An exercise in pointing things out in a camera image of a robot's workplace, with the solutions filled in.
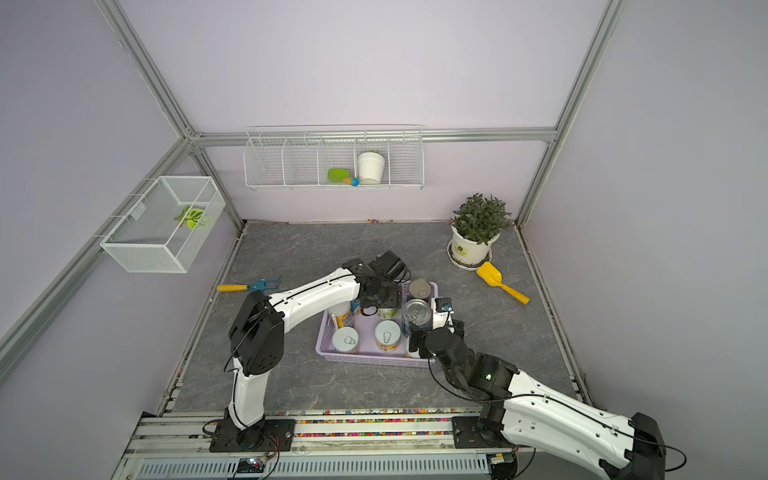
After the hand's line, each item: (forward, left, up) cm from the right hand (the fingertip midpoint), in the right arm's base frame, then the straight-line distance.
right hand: (424, 321), depth 77 cm
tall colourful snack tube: (+3, +22, -5) cm, 23 cm away
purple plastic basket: (-2, +16, -15) cm, 22 cm away
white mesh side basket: (+23, +71, +11) cm, 76 cm away
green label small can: (+6, +10, -8) cm, 14 cm away
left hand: (+9, +9, -7) cm, 15 cm away
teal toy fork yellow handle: (+21, +56, -16) cm, 61 cm away
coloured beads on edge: (-20, +14, -17) cm, 30 cm away
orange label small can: (0, +10, -10) cm, 14 cm away
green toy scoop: (+48, +26, +10) cm, 55 cm away
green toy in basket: (+24, +63, +14) cm, 69 cm away
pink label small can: (-1, +22, -10) cm, 24 cm away
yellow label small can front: (-5, +2, -11) cm, 12 cm away
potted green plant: (+32, -18, +3) cm, 37 cm away
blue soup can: (+6, +1, -6) cm, 8 cm away
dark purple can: (+13, 0, -5) cm, 14 cm away
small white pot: (+45, +15, +16) cm, 50 cm away
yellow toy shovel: (+23, -27, -15) cm, 39 cm away
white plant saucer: (+28, -18, -14) cm, 36 cm away
